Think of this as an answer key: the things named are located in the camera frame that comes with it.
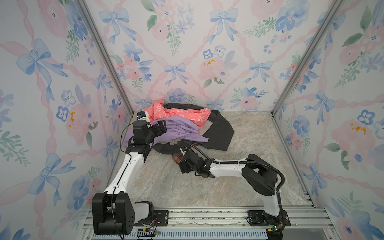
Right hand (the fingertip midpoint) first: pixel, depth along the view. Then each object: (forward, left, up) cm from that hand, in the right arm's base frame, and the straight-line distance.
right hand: (183, 160), depth 91 cm
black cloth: (+25, -24, -4) cm, 35 cm away
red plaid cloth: (+3, +4, -2) cm, 6 cm away
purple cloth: (+17, +4, +9) cm, 19 cm away
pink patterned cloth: (+28, +17, +15) cm, 36 cm away
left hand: (+11, +12, +22) cm, 28 cm away
